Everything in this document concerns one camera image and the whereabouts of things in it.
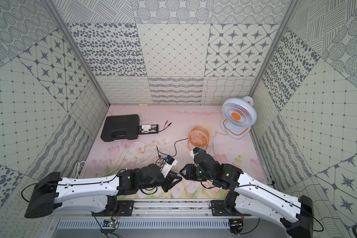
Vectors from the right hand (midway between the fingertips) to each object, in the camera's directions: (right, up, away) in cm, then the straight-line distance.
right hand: (183, 174), depth 70 cm
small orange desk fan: (+10, +15, +21) cm, 28 cm away
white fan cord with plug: (+19, +13, +23) cm, 32 cm away
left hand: (-1, +1, -1) cm, 1 cm away
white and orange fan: (+34, +29, +16) cm, 47 cm away
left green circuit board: (-36, -25, 0) cm, 43 cm away
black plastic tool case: (-43, +21, +31) cm, 57 cm away
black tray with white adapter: (-25, +20, +31) cm, 44 cm away
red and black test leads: (-14, +21, +37) cm, 45 cm away
